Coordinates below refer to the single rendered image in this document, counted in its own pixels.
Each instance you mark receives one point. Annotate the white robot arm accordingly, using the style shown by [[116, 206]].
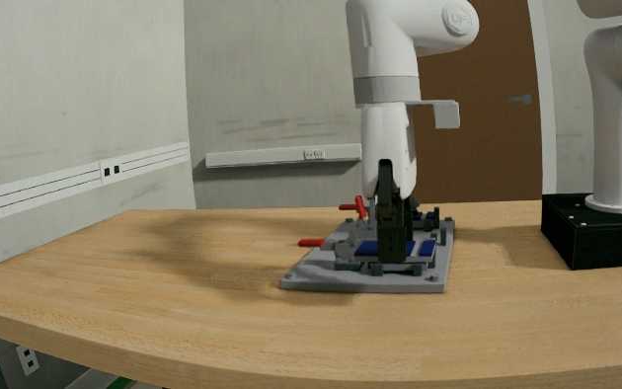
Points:
[[385, 35]]

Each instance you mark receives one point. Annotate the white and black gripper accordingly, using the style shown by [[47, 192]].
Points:
[[388, 162]]

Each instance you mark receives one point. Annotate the blue part with slot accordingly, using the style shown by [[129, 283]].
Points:
[[416, 252]]

